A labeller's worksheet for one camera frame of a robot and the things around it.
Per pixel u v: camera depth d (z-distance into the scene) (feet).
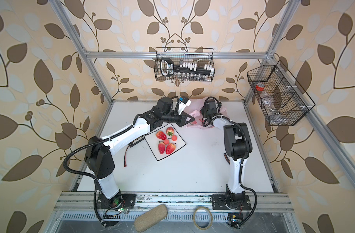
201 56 2.99
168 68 2.77
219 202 2.41
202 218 2.32
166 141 3.05
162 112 2.08
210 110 2.64
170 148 2.93
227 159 2.90
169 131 3.16
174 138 3.13
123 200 2.42
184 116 2.24
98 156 1.52
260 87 2.88
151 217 2.22
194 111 2.48
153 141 3.15
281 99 2.65
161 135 3.15
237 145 1.82
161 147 2.92
